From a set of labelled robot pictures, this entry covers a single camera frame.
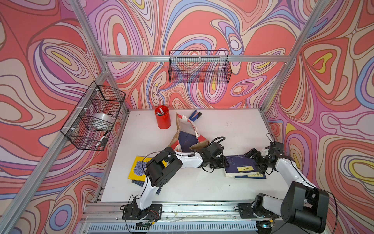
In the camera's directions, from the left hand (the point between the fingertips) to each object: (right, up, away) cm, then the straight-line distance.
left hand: (230, 167), depth 85 cm
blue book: (+17, -5, -1) cm, 17 cm away
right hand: (+12, +2, +2) cm, 12 cm away
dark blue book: (-26, +15, +9) cm, 31 cm away
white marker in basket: (-69, +18, -13) cm, 73 cm away
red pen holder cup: (-43, +31, +17) cm, 55 cm away
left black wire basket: (-77, +40, -2) cm, 87 cm away
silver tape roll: (-67, +27, -15) cm, 74 cm away
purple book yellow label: (+5, +1, 0) cm, 6 cm away
